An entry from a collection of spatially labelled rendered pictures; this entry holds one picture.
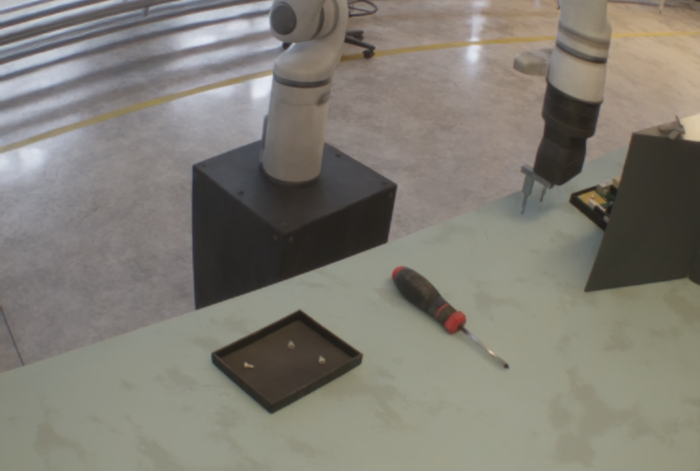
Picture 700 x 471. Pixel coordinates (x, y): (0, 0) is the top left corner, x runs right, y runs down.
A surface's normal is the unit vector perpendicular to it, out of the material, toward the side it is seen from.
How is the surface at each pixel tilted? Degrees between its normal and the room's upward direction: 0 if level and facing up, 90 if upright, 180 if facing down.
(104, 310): 0
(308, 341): 0
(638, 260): 90
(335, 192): 0
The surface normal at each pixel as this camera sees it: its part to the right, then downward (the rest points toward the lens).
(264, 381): 0.12, -0.84
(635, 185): 0.19, 0.54
